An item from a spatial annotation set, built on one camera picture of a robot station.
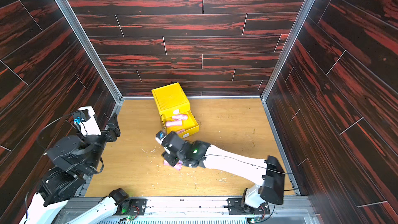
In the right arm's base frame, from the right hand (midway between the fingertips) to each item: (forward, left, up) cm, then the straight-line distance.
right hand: (170, 147), depth 73 cm
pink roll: (+25, 0, -7) cm, 26 cm away
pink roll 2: (+21, +4, -9) cm, 23 cm away
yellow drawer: (+22, -6, -13) cm, 27 cm away
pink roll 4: (-11, -5, +5) cm, 13 cm away
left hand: (+1, +20, +23) cm, 30 cm away
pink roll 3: (+14, -1, -8) cm, 17 cm away
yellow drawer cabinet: (+31, +5, +1) cm, 31 cm away
